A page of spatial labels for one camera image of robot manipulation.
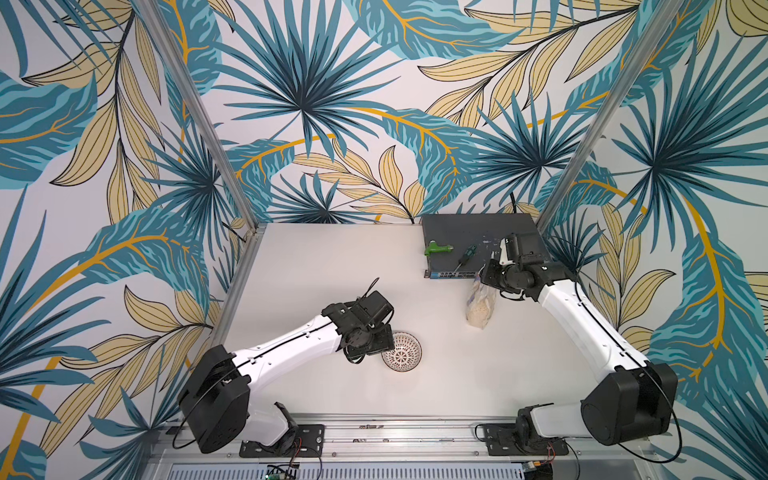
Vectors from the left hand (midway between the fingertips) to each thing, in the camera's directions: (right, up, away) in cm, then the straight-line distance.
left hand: (380, 351), depth 79 cm
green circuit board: (-25, -27, -9) cm, 38 cm away
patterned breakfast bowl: (+7, -4, +7) cm, 11 cm away
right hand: (+24, +19, +4) cm, 31 cm away
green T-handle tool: (+19, +28, +27) cm, 43 cm away
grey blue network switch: (+39, +35, +34) cm, 63 cm away
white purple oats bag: (+28, +12, +5) cm, 31 cm away
